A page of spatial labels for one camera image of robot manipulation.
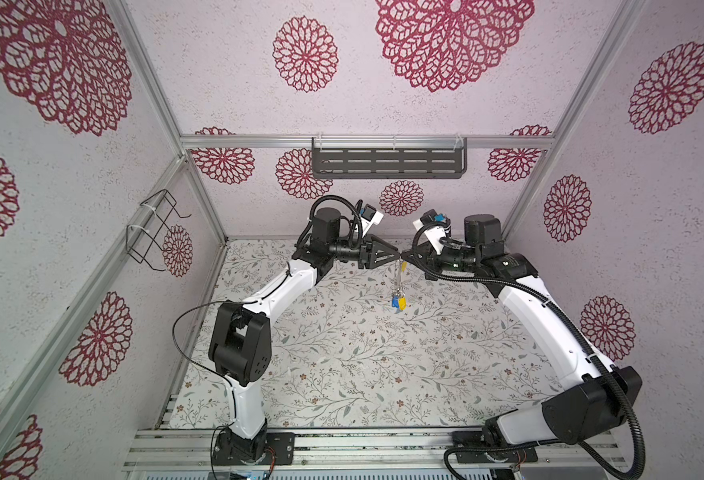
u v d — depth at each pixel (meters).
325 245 0.67
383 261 0.73
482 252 0.57
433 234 0.63
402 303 0.77
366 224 0.70
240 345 0.49
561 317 0.46
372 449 0.76
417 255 0.67
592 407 0.40
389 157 0.94
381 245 0.74
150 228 0.78
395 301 0.77
